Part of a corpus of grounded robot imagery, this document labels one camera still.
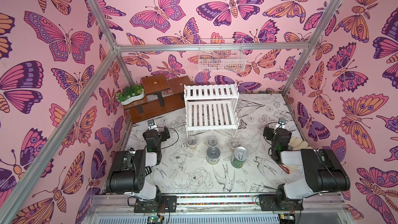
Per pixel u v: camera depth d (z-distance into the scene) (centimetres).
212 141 90
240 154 78
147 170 84
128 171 47
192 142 90
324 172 45
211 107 97
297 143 92
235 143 88
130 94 92
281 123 78
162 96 107
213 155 81
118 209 73
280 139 71
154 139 72
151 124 80
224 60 106
